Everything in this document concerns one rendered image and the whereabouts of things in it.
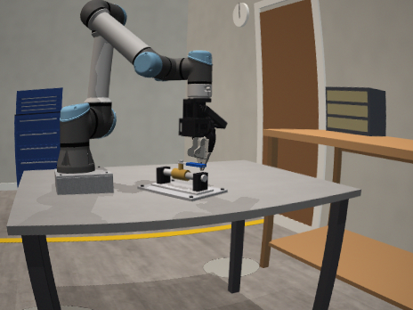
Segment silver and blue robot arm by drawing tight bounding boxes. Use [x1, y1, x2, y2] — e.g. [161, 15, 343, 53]
[57, 0, 213, 174]

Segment ball valve with blue lever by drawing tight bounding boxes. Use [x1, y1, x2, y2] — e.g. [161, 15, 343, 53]
[151, 160, 214, 195]

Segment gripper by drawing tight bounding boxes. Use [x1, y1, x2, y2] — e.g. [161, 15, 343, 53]
[179, 98, 215, 164]

